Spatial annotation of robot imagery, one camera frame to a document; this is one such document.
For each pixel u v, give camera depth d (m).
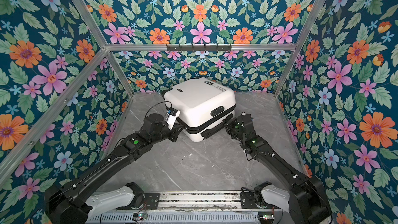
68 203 0.38
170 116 0.64
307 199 0.39
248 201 0.73
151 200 0.74
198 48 0.93
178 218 0.77
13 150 0.51
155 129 0.56
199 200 0.75
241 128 0.61
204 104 0.73
